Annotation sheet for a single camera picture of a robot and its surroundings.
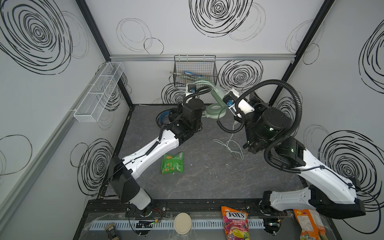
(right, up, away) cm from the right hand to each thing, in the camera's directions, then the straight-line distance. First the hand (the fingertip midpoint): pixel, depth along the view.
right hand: (253, 95), depth 50 cm
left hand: (-24, +3, +20) cm, 31 cm away
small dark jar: (-57, -59, +15) cm, 83 cm away
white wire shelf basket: (-71, -3, +22) cm, 75 cm away
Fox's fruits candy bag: (-1, -56, +16) cm, 58 cm away
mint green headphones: (-10, -4, +22) cm, 25 cm away
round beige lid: (-25, -54, +14) cm, 61 cm away
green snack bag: (-33, -34, +34) cm, 59 cm away
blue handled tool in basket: (-22, +20, +41) cm, 50 cm away
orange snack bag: (+33, -56, +16) cm, 67 cm away
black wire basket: (-23, +24, +46) cm, 57 cm away
